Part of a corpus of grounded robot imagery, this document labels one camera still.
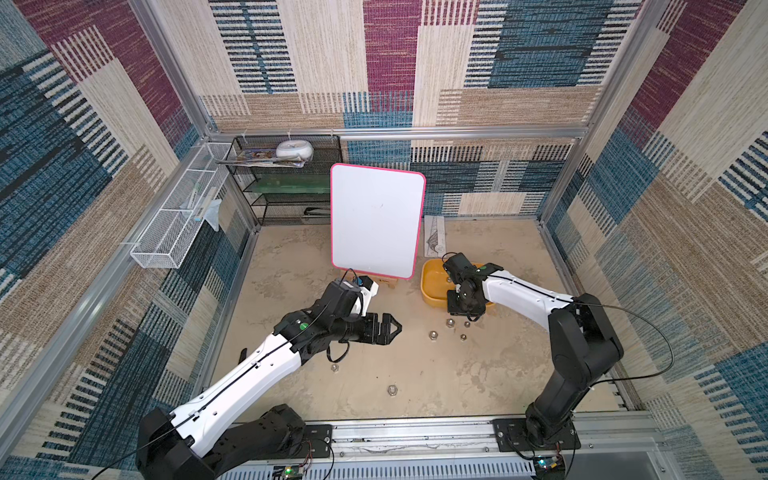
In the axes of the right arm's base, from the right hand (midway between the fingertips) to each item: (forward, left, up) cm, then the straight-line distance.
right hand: (456, 307), depth 92 cm
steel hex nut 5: (-22, +20, -4) cm, 30 cm away
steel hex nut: (-3, +2, -4) cm, 5 cm away
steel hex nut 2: (-4, -3, -4) cm, 7 cm away
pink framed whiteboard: (+19, +23, +19) cm, 35 cm away
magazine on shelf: (+34, +57, +31) cm, 73 cm away
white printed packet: (+32, +3, -3) cm, 32 cm away
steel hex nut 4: (-7, -2, -4) cm, 9 cm away
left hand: (-13, +20, +14) cm, 28 cm away
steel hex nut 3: (-7, +7, -4) cm, 11 cm away
